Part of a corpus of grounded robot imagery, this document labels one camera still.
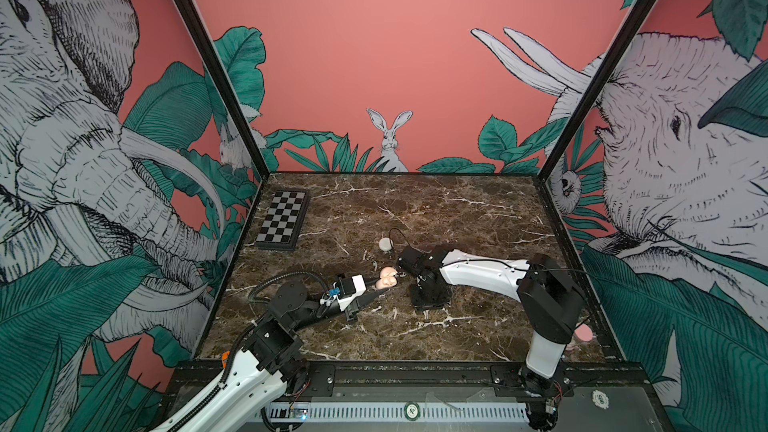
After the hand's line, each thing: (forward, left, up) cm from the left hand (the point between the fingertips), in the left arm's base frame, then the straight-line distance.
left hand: (383, 282), depth 63 cm
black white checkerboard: (+34, +34, -23) cm, 54 cm away
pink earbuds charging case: (+1, -1, +1) cm, 1 cm away
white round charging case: (+26, -1, -28) cm, 38 cm away
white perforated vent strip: (-21, +7, -27) cm, 35 cm away
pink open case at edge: (-8, -50, -17) cm, 53 cm away
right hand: (+3, -10, -24) cm, 26 cm away
